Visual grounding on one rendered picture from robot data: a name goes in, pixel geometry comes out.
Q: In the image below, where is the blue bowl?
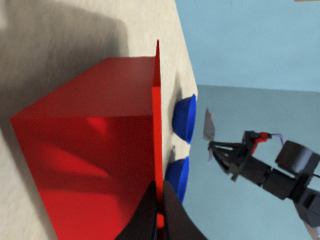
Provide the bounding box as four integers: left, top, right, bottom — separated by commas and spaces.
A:
164, 156, 189, 203
172, 94, 196, 145

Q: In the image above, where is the red box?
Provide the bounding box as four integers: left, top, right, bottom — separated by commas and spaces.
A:
9, 40, 163, 240

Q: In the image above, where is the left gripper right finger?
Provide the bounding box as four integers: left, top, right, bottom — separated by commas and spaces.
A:
163, 181, 208, 240

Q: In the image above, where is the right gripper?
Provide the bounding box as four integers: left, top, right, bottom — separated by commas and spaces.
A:
208, 132, 272, 187

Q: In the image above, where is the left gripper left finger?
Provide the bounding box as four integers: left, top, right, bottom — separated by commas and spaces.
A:
114, 181, 158, 240

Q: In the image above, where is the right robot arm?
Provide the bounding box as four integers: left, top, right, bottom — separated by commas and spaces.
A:
242, 130, 320, 240

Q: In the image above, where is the grey scoop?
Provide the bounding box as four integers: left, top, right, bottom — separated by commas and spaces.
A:
202, 107, 216, 165

